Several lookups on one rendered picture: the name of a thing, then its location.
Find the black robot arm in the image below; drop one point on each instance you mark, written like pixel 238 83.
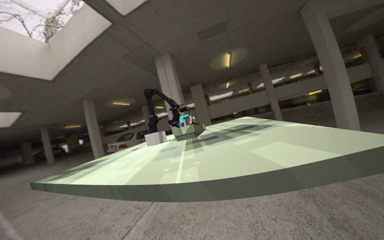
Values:
pixel 153 119

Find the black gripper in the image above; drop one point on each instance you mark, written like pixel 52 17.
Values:
pixel 176 118

